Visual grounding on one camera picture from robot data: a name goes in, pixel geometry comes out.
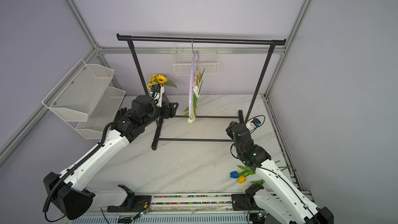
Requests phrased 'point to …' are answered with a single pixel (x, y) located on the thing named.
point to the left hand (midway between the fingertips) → (170, 105)
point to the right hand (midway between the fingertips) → (234, 127)
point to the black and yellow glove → (123, 114)
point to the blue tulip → (235, 174)
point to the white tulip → (195, 98)
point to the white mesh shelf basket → (84, 99)
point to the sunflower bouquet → (157, 80)
